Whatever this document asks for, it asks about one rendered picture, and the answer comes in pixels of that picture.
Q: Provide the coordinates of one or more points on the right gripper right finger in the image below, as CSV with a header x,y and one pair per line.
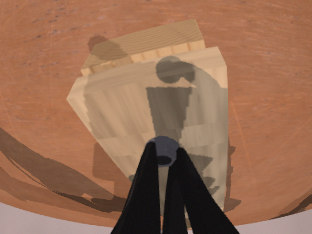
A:
x,y
205,216

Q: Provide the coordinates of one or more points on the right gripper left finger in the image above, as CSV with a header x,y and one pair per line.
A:
x,y
142,214

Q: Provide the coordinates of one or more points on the dark grey hex nut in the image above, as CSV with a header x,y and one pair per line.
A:
x,y
166,150

